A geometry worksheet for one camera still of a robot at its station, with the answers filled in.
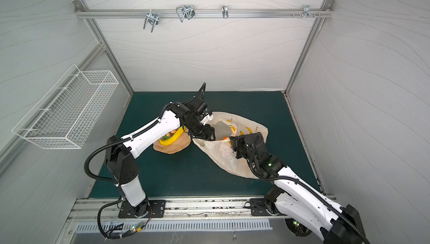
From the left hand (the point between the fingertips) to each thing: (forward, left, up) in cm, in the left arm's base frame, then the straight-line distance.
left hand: (211, 135), depth 79 cm
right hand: (+1, -9, +4) cm, 10 cm away
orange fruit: (-2, -7, +1) cm, 7 cm away
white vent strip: (-35, +33, -17) cm, 51 cm away
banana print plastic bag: (+6, -7, +1) cm, 9 cm away
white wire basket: (-2, +60, +15) cm, 62 cm away
